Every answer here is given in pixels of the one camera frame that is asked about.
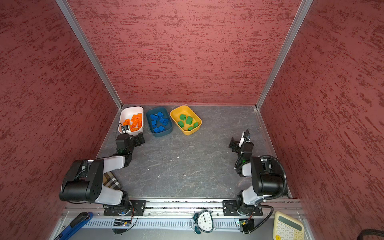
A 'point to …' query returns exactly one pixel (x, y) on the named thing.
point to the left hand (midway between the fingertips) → (135, 136)
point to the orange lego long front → (137, 121)
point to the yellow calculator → (287, 227)
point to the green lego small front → (190, 128)
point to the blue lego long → (153, 117)
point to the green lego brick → (182, 117)
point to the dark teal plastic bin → (168, 128)
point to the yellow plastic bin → (175, 114)
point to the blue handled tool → (75, 224)
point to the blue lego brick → (160, 114)
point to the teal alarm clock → (203, 222)
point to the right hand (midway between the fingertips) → (237, 140)
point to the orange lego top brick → (134, 118)
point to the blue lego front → (156, 130)
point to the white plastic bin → (126, 112)
